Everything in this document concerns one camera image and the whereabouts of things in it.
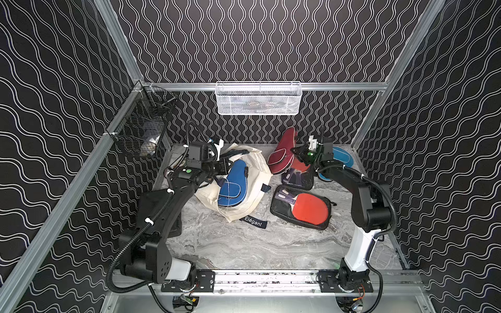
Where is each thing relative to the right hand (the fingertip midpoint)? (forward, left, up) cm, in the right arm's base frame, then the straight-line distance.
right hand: (290, 148), depth 96 cm
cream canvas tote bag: (-12, +15, -9) cm, 21 cm away
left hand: (-16, +27, +9) cm, 32 cm away
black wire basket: (+4, +72, +11) cm, 73 cm away
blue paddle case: (-16, +28, -14) cm, 35 cm away
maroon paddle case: (-6, +5, -1) cm, 8 cm away
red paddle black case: (-23, -6, -16) cm, 29 cm away
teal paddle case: (+9, -32, -15) cm, 37 cm away
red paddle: (-4, -7, -16) cm, 18 cm away
